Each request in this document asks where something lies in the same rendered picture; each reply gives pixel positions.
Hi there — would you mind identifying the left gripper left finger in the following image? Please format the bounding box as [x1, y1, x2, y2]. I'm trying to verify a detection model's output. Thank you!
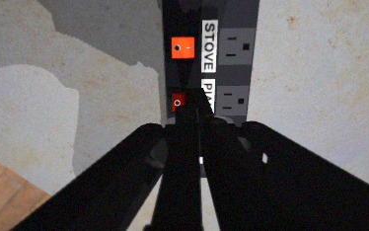
[9, 88, 204, 231]

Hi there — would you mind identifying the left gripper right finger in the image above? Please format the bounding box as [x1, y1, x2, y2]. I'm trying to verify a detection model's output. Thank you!
[194, 88, 369, 231]

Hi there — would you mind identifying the black power strip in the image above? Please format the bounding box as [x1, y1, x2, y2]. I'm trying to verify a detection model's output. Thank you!
[162, 0, 259, 127]

